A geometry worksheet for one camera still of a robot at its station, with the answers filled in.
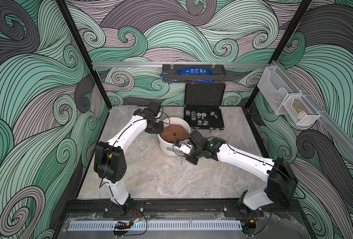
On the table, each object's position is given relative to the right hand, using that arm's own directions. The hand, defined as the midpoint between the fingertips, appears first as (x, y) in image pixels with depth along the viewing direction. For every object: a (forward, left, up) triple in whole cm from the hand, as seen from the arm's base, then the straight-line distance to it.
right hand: (189, 152), depth 82 cm
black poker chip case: (+45, -14, -8) cm, 48 cm away
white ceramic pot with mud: (+16, +8, 0) cm, 18 cm away
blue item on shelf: (+44, -6, +24) cm, 51 cm away
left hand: (+13, +16, +5) cm, 21 cm away
